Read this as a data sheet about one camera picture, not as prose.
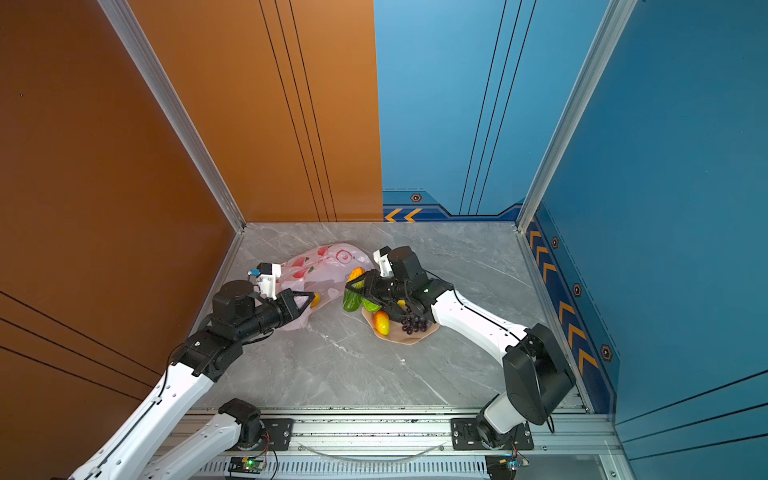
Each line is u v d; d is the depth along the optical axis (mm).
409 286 621
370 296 686
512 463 695
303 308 677
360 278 740
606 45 736
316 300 711
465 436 724
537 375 410
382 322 849
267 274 654
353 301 736
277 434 740
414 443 726
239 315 541
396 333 891
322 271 842
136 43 738
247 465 707
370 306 873
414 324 870
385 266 734
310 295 707
